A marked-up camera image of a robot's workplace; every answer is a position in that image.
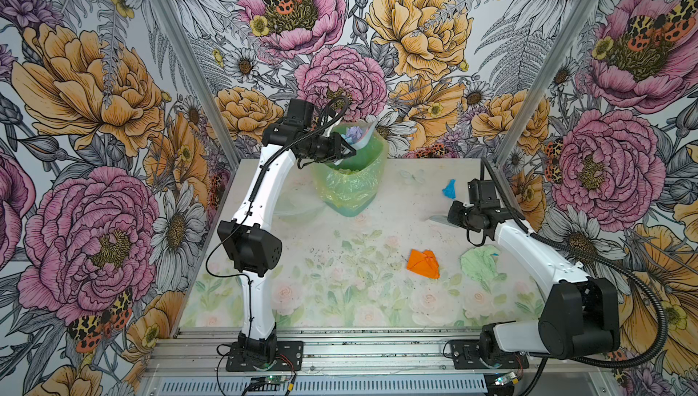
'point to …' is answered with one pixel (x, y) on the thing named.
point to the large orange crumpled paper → (423, 263)
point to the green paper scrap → (479, 262)
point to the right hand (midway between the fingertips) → (451, 221)
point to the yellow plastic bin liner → (353, 182)
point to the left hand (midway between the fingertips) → (351, 160)
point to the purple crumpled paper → (354, 133)
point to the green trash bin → (344, 212)
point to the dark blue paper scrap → (450, 190)
